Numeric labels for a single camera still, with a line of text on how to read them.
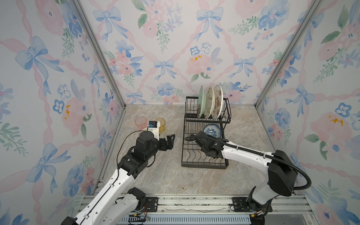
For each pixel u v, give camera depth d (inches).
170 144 25.7
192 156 35.8
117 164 19.7
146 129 23.9
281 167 18.7
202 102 53.1
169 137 25.5
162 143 24.9
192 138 26.9
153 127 24.3
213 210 28.8
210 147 24.9
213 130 34.6
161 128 37.5
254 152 19.4
